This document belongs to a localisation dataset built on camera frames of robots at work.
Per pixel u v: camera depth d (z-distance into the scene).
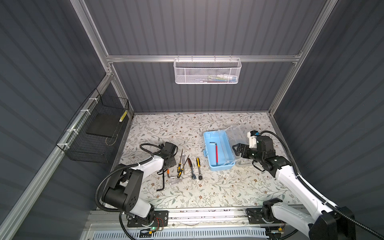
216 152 0.99
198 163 0.91
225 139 1.03
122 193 0.44
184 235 0.77
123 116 0.82
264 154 0.61
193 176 0.86
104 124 0.74
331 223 0.39
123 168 0.47
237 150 0.74
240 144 0.73
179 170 0.89
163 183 0.85
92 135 0.72
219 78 0.92
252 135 0.73
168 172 0.89
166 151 0.74
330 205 0.41
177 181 0.86
